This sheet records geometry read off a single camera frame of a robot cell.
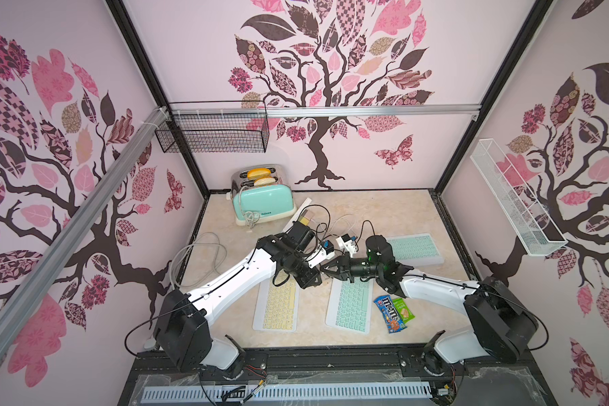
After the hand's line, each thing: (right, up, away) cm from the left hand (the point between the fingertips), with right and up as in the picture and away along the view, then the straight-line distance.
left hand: (312, 282), depth 77 cm
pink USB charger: (-1, +21, +32) cm, 38 cm away
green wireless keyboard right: (+42, +7, +23) cm, 49 cm away
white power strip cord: (-45, +11, +26) cm, 53 cm away
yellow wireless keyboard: (-12, -11, +8) cm, 18 cm away
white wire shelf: (+67, +17, -3) cm, 69 cm away
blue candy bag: (+26, -12, +4) cm, 29 cm away
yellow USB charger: (-3, +18, +29) cm, 35 cm away
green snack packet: (+31, -12, +6) cm, 34 cm away
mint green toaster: (-20, +30, +20) cm, 41 cm away
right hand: (+3, +3, -1) cm, 4 cm away
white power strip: (-7, +21, +30) cm, 37 cm away
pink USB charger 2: (+3, +9, -7) cm, 12 cm away
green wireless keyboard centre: (+13, -10, +8) cm, 19 cm away
